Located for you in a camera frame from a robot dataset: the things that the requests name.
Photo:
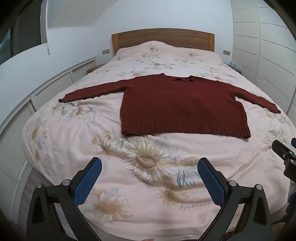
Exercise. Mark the dark red knit sweater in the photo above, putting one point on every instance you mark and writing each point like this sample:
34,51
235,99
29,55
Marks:
180,104

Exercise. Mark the floral pink duvet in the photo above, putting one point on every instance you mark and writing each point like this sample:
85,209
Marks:
69,143

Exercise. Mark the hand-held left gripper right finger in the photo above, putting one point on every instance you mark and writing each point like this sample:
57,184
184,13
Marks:
211,180

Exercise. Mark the white louvered cabinet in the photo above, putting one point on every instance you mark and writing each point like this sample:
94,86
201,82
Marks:
13,143

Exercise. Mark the window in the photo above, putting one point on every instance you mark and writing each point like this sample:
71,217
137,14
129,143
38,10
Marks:
25,23

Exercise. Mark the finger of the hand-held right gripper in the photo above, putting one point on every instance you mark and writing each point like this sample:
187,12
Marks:
283,149

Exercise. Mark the white wardrobe doors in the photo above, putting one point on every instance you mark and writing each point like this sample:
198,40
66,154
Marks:
266,46

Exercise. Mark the wall switch plate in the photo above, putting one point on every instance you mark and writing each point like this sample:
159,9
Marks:
226,52
105,51

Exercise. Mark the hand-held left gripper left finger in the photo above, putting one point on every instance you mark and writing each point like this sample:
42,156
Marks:
87,180

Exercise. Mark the wooden bedside table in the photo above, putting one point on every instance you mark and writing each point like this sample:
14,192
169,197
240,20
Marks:
92,68

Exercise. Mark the wooden headboard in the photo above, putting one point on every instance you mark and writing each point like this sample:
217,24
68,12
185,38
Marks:
161,36

